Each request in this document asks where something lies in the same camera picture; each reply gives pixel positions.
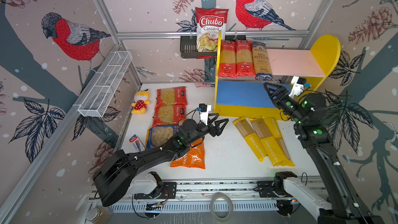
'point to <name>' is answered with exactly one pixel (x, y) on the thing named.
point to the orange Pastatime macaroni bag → (194, 157)
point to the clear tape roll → (221, 194)
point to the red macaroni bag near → (169, 113)
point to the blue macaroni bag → (157, 136)
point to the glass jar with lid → (99, 214)
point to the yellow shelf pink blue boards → (250, 98)
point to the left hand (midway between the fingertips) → (224, 119)
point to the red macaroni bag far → (172, 95)
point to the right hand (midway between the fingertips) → (260, 89)
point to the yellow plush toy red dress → (141, 99)
